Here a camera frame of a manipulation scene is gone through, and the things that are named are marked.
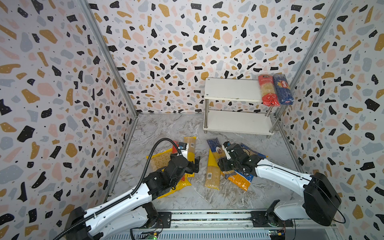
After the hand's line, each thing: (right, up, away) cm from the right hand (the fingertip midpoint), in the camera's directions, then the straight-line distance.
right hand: (220, 160), depth 85 cm
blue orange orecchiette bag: (+14, -12, +1) cm, 18 cm away
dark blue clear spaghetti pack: (0, +3, +10) cm, 10 cm away
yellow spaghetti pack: (-4, -8, +3) cm, 10 cm away
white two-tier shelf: (+17, +36, +36) cm, 54 cm away
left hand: (-15, +5, -11) cm, 19 cm away
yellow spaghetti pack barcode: (-18, +8, +16) cm, 25 cm away
